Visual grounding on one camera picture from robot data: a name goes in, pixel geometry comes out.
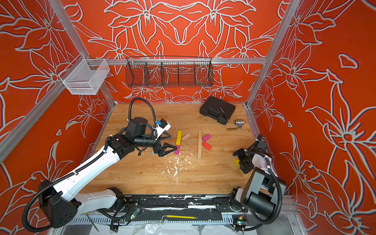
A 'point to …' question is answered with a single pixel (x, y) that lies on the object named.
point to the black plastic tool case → (217, 109)
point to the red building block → (206, 146)
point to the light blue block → (153, 152)
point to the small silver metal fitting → (239, 122)
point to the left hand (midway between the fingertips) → (173, 140)
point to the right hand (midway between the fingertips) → (237, 158)
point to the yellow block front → (179, 134)
